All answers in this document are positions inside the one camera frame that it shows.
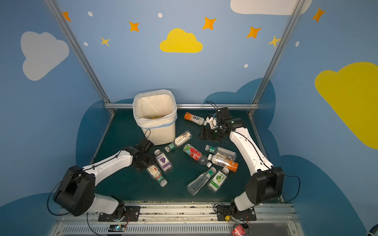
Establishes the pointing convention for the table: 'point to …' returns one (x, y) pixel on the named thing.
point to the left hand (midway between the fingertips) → (155, 163)
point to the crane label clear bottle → (184, 137)
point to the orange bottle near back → (195, 118)
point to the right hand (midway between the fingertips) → (206, 136)
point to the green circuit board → (116, 228)
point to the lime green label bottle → (218, 179)
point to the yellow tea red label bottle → (157, 117)
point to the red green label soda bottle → (196, 155)
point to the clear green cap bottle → (198, 183)
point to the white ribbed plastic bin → (164, 135)
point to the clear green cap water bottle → (214, 150)
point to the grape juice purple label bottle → (163, 161)
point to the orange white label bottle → (222, 161)
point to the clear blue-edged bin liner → (155, 109)
